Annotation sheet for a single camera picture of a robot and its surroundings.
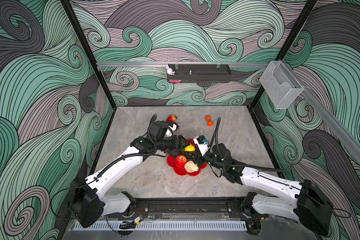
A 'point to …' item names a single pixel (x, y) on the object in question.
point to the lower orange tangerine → (210, 123)
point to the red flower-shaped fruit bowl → (181, 171)
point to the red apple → (180, 160)
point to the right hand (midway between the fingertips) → (189, 149)
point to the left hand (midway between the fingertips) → (187, 144)
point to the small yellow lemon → (190, 148)
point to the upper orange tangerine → (208, 118)
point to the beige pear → (190, 166)
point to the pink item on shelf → (174, 81)
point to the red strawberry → (171, 118)
